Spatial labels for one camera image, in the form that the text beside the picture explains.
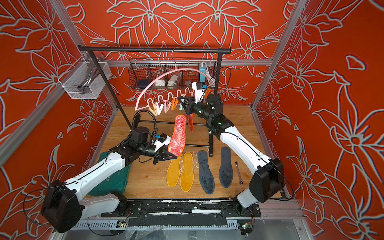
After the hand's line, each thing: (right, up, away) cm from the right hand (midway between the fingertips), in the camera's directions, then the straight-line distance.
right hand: (175, 98), depth 67 cm
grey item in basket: (-4, +14, +24) cm, 28 cm away
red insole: (+7, -10, +16) cm, 20 cm away
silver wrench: (+35, -45, +15) cm, 59 cm away
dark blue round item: (-26, +14, +31) cm, 43 cm away
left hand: (0, -27, +3) cm, 27 cm away
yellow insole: (-3, -41, +19) cm, 45 cm away
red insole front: (+1, -21, 0) cm, 21 cm away
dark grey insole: (+16, -44, +15) cm, 49 cm away
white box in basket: (-12, +12, +22) cm, 27 cm away
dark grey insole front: (+27, -42, +17) cm, 53 cm away
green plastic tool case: (-31, -43, +9) cm, 54 cm away
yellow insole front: (+5, -44, +17) cm, 47 cm away
